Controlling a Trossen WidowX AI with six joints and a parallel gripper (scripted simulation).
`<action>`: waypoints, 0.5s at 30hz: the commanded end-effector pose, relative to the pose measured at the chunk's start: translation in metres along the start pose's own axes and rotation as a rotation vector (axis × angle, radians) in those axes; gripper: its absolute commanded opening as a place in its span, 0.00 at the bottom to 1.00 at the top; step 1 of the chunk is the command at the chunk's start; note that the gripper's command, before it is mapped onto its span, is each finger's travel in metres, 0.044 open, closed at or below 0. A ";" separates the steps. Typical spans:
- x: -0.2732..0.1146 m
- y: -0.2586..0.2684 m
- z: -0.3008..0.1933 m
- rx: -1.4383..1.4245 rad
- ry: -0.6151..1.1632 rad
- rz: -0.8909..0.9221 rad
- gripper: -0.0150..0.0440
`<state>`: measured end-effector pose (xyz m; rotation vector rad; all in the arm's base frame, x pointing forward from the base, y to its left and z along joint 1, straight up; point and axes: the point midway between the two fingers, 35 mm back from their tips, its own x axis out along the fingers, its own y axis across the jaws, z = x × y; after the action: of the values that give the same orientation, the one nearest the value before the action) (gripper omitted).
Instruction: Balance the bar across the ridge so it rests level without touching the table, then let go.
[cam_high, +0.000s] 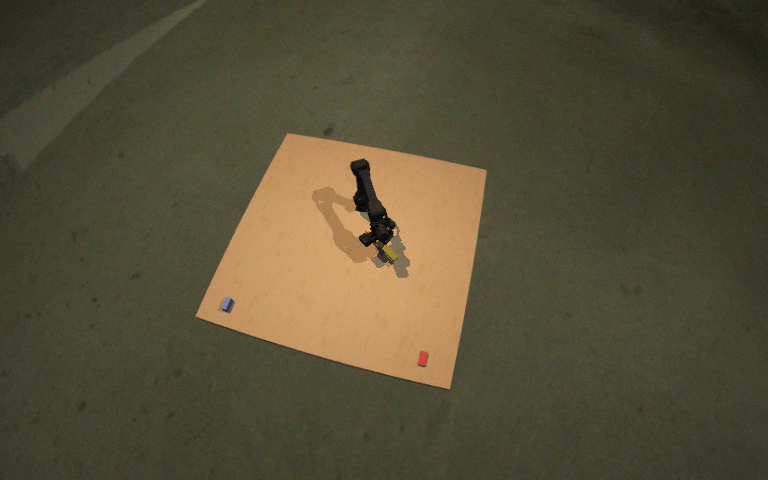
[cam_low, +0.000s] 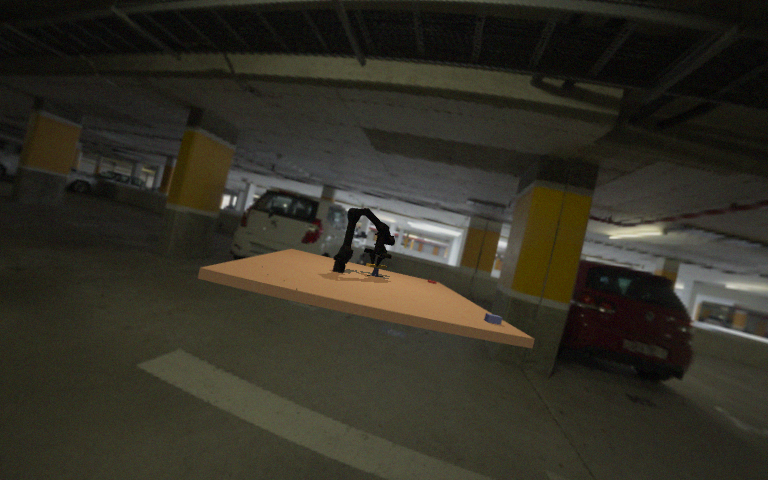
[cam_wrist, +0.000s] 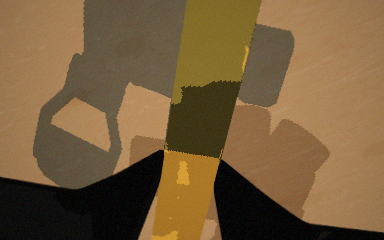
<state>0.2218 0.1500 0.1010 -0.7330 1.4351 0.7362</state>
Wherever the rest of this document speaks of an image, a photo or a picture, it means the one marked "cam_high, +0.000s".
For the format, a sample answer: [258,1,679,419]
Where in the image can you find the yellow bar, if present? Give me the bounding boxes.
[365,227,399,262]

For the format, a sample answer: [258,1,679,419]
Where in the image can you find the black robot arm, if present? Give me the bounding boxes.
[350,158,394,245]

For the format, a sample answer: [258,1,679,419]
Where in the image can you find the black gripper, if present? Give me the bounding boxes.
[359,217,395,247]

